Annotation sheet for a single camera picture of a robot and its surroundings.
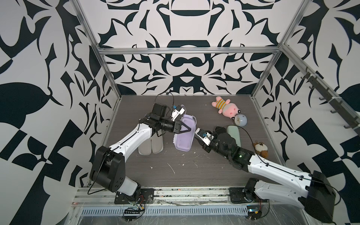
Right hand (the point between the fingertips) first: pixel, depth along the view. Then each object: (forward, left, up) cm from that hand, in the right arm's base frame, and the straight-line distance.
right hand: (198, 131), depth 76 cm
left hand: (+1, +5, +1) cm, 6 cm away
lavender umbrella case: (-7, +8, +1) cm, 10 cm away
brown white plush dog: (-2, -40, -19) cm, 45 cm away
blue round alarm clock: (+16, -31, -14) cm, 38 cm away
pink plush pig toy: (+28, -23, -14) cm, 39 cm away
